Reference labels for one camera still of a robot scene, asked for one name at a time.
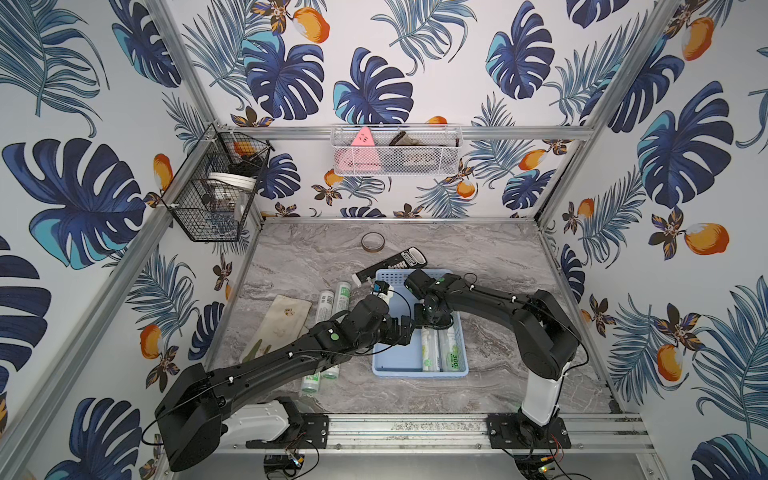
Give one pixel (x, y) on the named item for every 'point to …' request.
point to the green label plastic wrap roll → (430, 345)
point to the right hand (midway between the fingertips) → (426, 323)
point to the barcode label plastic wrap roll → (324, 307)
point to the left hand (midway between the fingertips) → (404, 318)
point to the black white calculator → (412, 258)
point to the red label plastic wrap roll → (451, 350)
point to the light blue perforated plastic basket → (405, 361)
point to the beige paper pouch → (281, 327)
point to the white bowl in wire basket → (226, 184)
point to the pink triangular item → (362, 156)
